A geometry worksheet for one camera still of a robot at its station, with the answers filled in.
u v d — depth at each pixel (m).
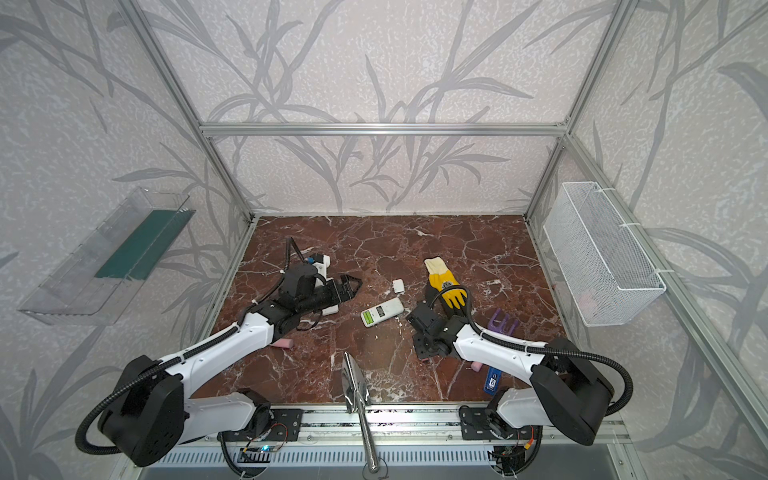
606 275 0.62
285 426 0.72
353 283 0.80
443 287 0.97
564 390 0.42
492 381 0.77
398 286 0.99
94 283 0.64
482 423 0.74
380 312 0.92
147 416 0.40
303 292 0.65
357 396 0.78
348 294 0.74
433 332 0.66
